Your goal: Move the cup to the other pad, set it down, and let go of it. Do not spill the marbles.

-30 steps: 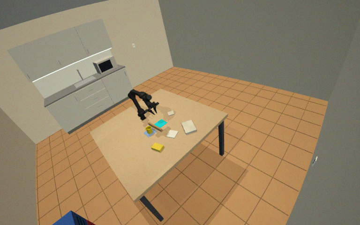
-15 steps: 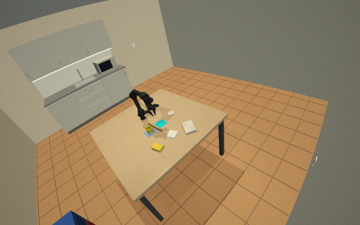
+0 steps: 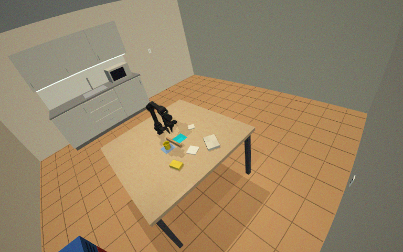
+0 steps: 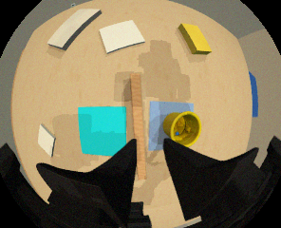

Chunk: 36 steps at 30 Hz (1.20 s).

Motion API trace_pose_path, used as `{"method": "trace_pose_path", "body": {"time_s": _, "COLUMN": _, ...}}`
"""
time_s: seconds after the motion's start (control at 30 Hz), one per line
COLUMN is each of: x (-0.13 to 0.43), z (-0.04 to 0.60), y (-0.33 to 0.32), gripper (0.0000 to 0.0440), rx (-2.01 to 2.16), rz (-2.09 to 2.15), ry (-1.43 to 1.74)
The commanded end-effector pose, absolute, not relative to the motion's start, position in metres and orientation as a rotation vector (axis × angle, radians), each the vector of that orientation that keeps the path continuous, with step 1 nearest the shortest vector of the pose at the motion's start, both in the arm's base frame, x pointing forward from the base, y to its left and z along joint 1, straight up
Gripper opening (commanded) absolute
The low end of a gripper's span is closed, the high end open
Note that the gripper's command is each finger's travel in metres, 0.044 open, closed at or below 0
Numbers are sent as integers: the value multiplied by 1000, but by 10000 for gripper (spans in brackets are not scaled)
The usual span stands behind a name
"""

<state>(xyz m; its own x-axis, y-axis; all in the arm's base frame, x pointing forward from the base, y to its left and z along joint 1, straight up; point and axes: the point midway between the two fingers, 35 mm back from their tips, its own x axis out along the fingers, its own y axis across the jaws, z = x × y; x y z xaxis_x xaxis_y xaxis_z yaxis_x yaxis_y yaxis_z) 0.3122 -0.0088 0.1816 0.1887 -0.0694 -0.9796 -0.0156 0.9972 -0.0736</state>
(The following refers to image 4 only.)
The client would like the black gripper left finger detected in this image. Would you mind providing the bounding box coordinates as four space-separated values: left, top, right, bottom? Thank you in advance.
35 140 137 228

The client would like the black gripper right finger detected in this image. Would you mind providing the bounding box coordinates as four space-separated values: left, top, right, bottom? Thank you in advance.
162 138 259 221

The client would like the tan wooden strip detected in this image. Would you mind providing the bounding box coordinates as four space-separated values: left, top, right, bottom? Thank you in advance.
130 73 147 180

